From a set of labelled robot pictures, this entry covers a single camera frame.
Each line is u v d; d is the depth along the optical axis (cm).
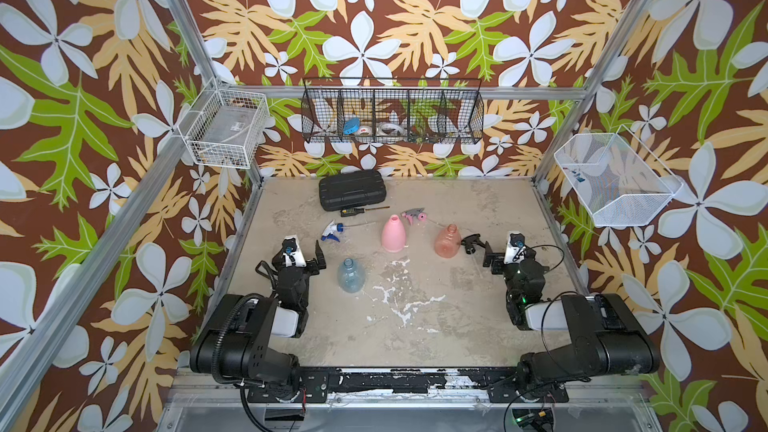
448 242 101
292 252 75
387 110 98
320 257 82
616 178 82
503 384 73
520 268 70
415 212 108
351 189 112
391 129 99
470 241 101
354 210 108
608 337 45
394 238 96
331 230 104
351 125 96
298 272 69
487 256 84
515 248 76
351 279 91
